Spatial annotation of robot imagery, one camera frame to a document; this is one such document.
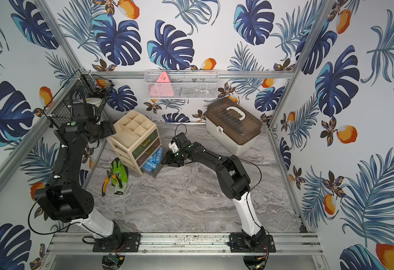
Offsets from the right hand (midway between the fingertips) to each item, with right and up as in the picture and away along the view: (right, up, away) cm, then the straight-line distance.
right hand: (164, 163), depth 91 cm
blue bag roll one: (-7, -1, +4) cm, 8 cm away
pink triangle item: (0, +41, -2) cm, 41 cm away
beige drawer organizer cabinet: (-10, +12, -11) cm, 19 cm away
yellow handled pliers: (-32, -10, +1) cm, 34 cm away
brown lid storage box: (+38, +20, +6) cm, 44 cm away
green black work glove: (-26, -5, +6) cm, 27 cm away
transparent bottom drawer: (-5, +6, +8) cm, 11 cm away
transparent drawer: (-10, +4, -1) cm, 11 cm away
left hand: (-26, +18, -12) cm, 34 cm away
